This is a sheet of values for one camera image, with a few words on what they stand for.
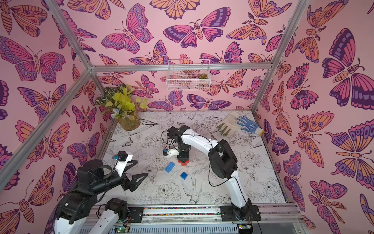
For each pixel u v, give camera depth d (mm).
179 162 876
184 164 894
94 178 475
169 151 798
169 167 894
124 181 538
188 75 955
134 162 659
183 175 854
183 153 792
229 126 1099
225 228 701
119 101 945
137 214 735
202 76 925
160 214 745
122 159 524
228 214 731
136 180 559
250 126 1099
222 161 531
